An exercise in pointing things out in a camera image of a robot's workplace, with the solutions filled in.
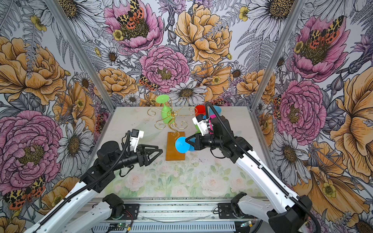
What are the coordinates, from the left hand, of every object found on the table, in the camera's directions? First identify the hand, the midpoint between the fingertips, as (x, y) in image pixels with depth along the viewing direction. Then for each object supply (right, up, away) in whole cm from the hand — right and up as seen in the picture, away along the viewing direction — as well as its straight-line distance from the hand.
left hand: (159, 154), depth 66 cm
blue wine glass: (+10, +3, +2) cm, 11 cm away
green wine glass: (+18, +9, +32) cm, 38 cm away
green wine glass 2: (0, +20, +21) cm, 29 cm away
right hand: (+12, +4, +1) cm, 13 cm away
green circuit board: (-19, -35, +5) cm, 40 cm away
